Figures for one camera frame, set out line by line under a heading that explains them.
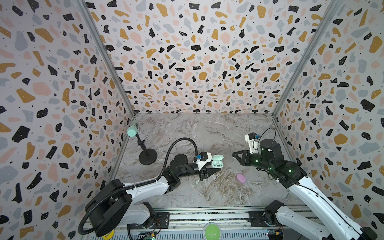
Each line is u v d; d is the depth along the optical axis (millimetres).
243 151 640
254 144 618
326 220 398
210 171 651
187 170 615
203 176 650
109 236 689
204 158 605
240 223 743
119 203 412
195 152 615
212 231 690
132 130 670
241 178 877
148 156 948
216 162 701
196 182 856
